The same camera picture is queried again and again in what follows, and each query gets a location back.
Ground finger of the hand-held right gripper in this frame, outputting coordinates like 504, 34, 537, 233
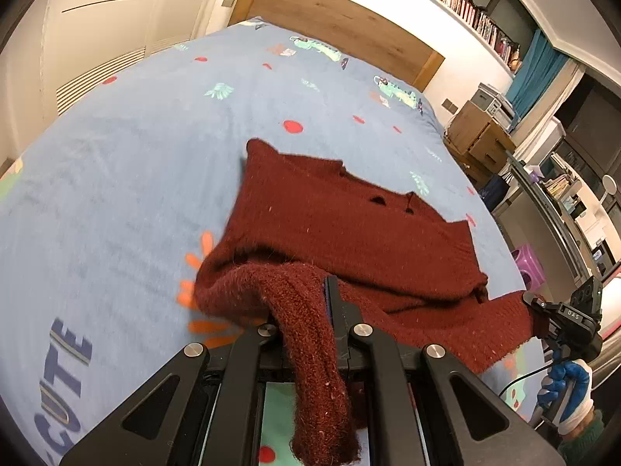
522, 292, 547, 339

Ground white shelf cabinet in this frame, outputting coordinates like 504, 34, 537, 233
521, 116, 566, 170

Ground black cable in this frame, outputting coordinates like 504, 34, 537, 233
499, 356, 559, 396

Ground white wardrobe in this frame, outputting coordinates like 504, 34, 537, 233
19, 0, 234, 117

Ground bed with blue printed sheet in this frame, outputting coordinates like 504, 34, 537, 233
0, 17, 554, 466

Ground white round desk lamp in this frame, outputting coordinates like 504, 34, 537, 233
599, 175, 620, 214

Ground person's right forearm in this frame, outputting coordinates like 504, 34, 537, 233
555, 410, 607, 462

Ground dark blue bag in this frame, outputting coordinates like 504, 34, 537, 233
482, 175, 510, 209

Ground row of books on shelf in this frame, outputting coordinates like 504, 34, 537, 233
383, 0, 522, 71

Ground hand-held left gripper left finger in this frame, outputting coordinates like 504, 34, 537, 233
58, 323, 292, 466

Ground purple plastic stool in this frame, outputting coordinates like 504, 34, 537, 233
512, 243, 546, 292

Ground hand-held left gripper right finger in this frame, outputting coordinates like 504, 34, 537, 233
324, 276, 566, 466

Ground white printer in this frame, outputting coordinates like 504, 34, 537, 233
470, 82, 516, 127

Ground wooden headboard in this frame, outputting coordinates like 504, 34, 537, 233
228, 0, 446, 93

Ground person's right hand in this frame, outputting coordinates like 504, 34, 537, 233
536, 358, 595, 436

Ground teal curtain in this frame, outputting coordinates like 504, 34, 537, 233
507, 29, 568, 122

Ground grey desk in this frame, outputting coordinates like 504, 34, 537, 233
507, 150, 621, 292

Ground wooden drawer cabinet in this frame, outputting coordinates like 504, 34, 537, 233
446, 101, 517, 190

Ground dark red knit sweater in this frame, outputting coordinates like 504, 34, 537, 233
193, 138, 537, 466

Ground books on desk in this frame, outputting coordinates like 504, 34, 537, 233
541, 172, 576, 202

